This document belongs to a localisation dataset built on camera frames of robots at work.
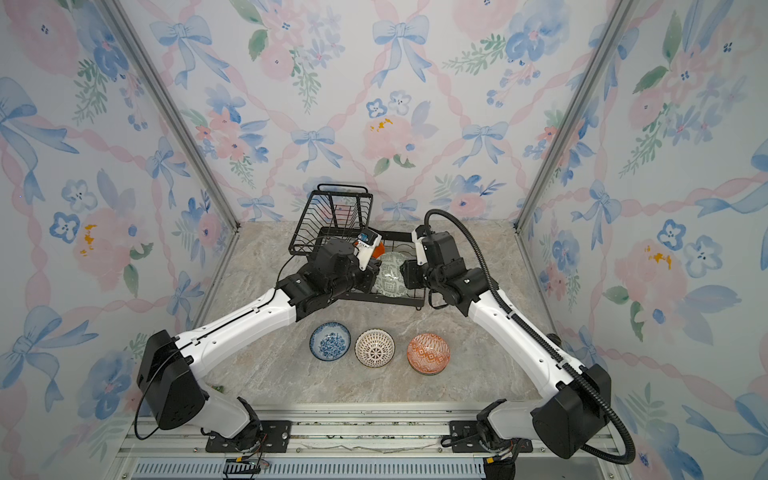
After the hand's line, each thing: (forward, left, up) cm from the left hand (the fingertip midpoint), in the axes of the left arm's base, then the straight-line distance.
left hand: (380, 258), depth 77 cm
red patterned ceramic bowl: (-16, -14, -24) cm, 32 cm away
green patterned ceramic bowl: (-3, -2, -6) cm, 7 cm away
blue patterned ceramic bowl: (-12, +15, -25) cm, 31 cm away
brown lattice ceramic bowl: (-13, +2, -25) cm, 29 cm away
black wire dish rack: (+26, +15, -8) cm, 31 cm away
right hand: (0, -7, -2) cm, 7 cm away
